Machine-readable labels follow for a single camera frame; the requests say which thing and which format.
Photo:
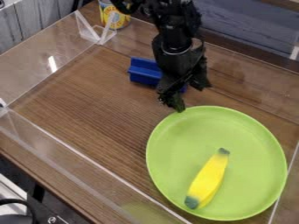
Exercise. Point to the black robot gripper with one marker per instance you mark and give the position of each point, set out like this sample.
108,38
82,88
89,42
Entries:
184,67

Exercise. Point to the blue plastic block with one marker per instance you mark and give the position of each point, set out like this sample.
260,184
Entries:
145,71

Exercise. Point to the green plastic plate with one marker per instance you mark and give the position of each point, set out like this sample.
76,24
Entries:
188,138

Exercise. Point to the yellow toy banana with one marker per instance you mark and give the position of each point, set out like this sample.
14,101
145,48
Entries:
208,180

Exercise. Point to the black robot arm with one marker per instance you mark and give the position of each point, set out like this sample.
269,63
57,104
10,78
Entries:
177,19

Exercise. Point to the yellow labelled tin can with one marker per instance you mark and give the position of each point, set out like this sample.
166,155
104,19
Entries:
112,16

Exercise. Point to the clear acrylic corner bracket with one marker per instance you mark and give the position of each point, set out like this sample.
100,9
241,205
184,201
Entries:
96,33

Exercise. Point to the clear acrylic enclosure wall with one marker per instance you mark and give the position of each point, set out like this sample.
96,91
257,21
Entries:
77,121

